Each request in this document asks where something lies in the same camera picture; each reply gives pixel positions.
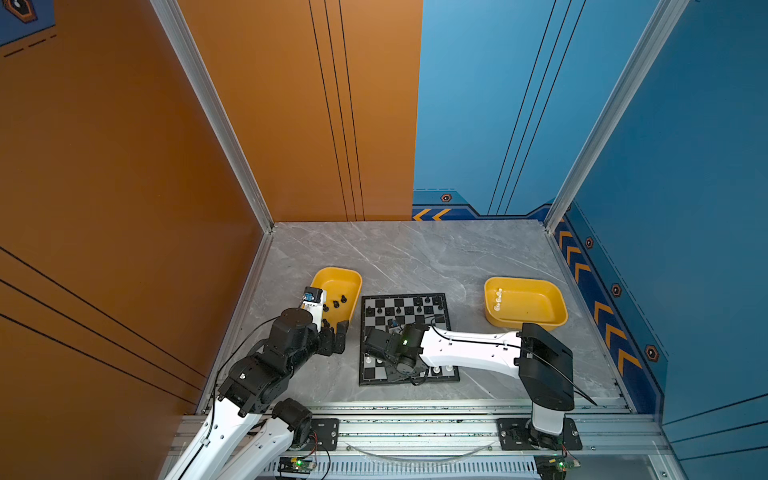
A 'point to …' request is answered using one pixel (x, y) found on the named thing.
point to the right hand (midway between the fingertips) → (394, 373)
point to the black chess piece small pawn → (325, 309)
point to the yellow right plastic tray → (512, 301)
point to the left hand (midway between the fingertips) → (332, 317)
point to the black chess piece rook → (336, 303)
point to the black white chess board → (393, 312)
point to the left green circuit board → (296, 465)
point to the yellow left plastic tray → (342, 287)
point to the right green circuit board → (552, 466)
